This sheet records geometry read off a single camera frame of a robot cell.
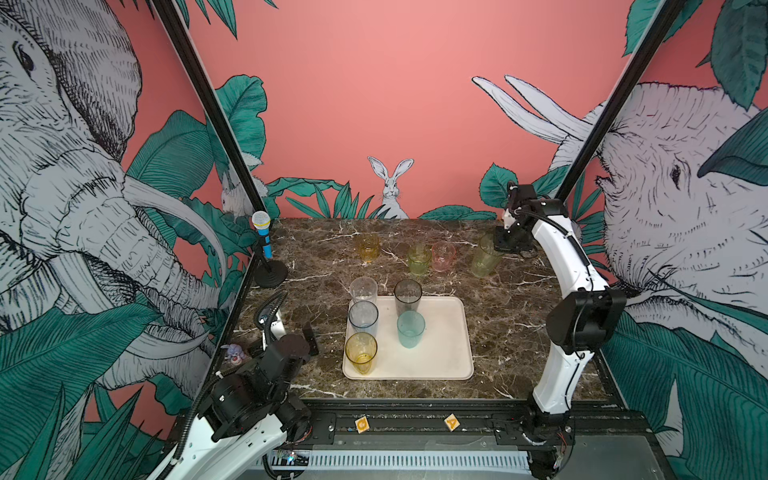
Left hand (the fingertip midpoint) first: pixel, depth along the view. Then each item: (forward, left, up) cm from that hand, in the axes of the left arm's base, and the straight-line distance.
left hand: (295, 327), depth 70 cm
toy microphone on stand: (+29, +18, -19) cm, 39 cm away
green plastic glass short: (+35, -35, -18) cm, 52 cm away
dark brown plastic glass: (+11, -28, -5) cm, 31 cm away
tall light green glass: (+20, -52, -2) cm, 56 cm away
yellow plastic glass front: (+39, -16, -17) cm, 45 cm away
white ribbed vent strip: (-26, -29, -20) cm, 44 cm away
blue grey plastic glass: (+7, -16, -9) cm, 19 cm away
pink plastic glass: (+34, -44, -18) cm, 58 cm away
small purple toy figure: (0, +21, -16) cm, 26 cm away
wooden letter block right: (-19, -38, -19) cm, 47 cm away
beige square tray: (0, -40, -22) cm, 46 cm away
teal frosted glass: (+7, -30, -17) cm, 35 cm away
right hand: (+25, -56, +1) cm, 61 cm away
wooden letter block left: (-18, -15, -19) cm, 31 cm away
